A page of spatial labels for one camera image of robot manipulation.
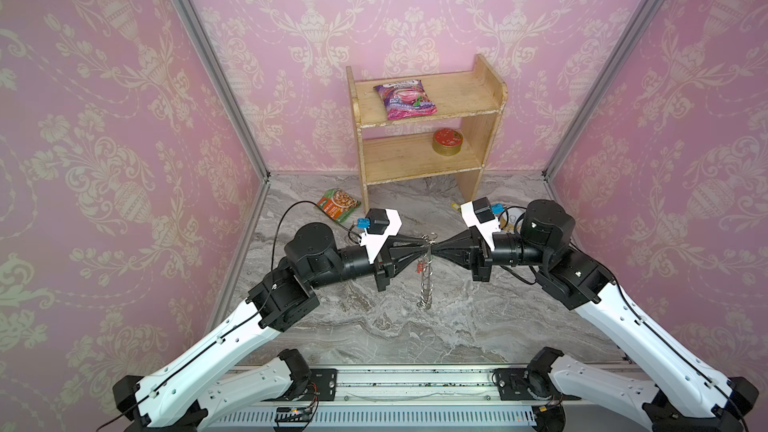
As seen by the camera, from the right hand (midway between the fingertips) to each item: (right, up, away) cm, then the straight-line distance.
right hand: (436, 250), depth 56 cm
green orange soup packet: (-28, +8, +53) cm, 61 cm away
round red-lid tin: (+10, +28, +41) cm, 51 cm away
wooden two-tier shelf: (+4, +37, +53) cm, 65 cm away
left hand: (-3, 0, -4) cm, 5 cm away
